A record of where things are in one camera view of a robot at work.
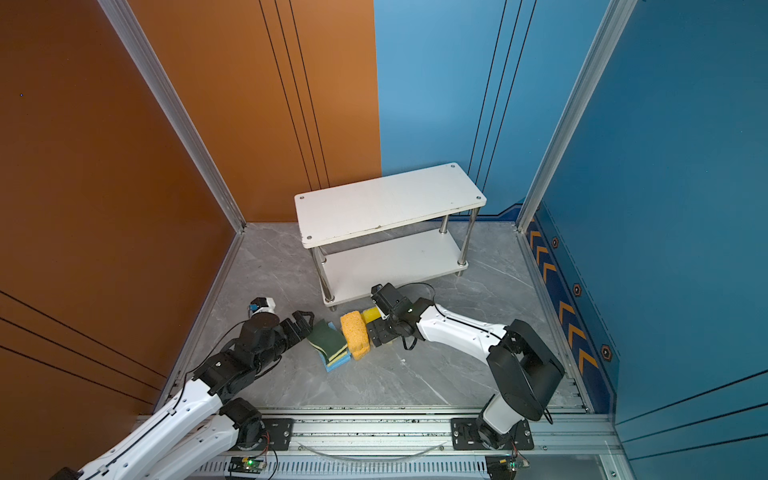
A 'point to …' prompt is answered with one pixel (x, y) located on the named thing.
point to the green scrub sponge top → (326, 340)
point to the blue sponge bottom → (337, 360)
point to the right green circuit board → (503, 467)
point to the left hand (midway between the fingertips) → (306, 319)
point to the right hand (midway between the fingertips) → (381, 328)
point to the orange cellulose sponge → (355, 328)
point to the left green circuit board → (247, 464)
